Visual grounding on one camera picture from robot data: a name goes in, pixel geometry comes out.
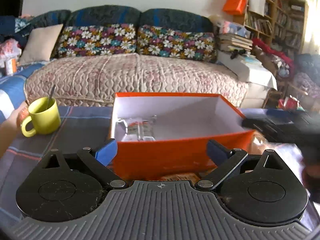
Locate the beige pillow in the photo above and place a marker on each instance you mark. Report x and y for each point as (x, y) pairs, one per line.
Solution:
(40, 45)

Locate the left floral cushion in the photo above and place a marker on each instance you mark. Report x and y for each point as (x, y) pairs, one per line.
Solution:
(97, 40)

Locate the yellow-green mug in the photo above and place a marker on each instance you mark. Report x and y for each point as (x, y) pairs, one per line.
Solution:
(43, 118)

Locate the orange paper bag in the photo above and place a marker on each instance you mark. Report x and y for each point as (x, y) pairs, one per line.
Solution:
(235, 7)

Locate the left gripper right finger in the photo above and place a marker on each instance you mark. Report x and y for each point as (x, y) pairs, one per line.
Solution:
(226, 160)

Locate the right floral cushion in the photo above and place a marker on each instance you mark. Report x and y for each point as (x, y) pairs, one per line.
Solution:
(158, 41)

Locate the wicker chair with clothes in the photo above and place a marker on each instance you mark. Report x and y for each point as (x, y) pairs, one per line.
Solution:
(280, 65)

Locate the sofa with quilted cover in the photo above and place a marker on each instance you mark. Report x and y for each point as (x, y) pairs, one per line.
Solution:
(95, 80)

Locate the orange cardboard box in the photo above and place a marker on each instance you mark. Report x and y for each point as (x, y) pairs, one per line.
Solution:
(185, 122)

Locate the wooden bookshelf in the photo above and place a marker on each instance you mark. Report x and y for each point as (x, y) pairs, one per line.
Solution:
(280, 24)

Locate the plaid blue tablecloth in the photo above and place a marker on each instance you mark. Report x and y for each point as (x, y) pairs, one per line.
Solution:
(86, 126)

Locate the clear snack packet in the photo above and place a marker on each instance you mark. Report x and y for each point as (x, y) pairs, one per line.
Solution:
(136, 129)

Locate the stack of books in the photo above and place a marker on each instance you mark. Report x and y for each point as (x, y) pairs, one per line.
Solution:
(231, 42)

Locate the metal spoon in mug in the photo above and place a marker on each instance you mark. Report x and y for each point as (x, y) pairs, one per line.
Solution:
(50, 95)

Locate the white side table box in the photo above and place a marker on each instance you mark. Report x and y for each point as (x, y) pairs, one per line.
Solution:
(251, 71)

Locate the floral cushion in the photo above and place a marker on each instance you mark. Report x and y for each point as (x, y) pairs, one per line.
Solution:
(97, 40)
(158, 41)

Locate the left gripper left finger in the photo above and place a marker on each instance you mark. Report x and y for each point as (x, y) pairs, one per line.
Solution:
(97, 160)

